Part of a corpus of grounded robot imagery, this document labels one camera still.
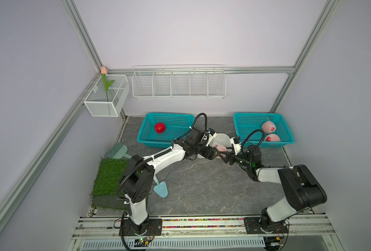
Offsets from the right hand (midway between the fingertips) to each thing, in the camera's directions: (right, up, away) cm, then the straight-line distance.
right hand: (220, 149), depth 89 cm
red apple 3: (+38, +12, +15) cm, 43 cm away
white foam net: (-3, +4, -4) cm, 7 cm away
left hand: (-4, -1, -5) cm, 6 cm away
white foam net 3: (+35, +7, +8) cm, 37 cm away
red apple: (-38, +13, +17) cm, 44 cm away
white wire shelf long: (-25, +42, +9) cm, 50 cm away
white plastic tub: (+4, +5, +15) cm, 16 cm away
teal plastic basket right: (+41, +9, +16) cm, 45 cm away
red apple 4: (+33, +5, +11) cm, 35 cm away
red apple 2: (0, +1, -5) cm, 5 cm away
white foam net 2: (+36, +13, +15) cm, 41 cm away
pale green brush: (-65, -3, +12) cm, 66 cm away
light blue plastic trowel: (-33, -21, -4) cm, 40 cm away
